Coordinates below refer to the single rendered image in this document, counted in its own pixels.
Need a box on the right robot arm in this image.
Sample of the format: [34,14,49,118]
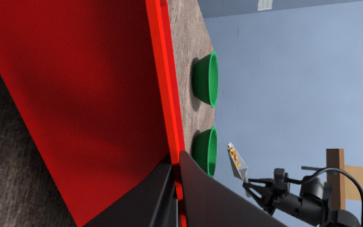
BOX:
[274,168,362,227]

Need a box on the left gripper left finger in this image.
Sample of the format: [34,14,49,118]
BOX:
[82,153,180,227]

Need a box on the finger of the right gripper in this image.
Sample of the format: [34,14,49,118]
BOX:
[248,178,273,195]
[242,183,271,208]

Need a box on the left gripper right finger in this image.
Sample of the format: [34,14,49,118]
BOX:
[179,151,288,227]

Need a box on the grey metal scoop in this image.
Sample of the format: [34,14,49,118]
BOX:
[227,142,251,198]

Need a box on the green bowl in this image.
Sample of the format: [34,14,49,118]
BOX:
[193,51,219,108]
[192,126,217,178]

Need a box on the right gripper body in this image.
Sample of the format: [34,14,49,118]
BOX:
[263,179,302,217]

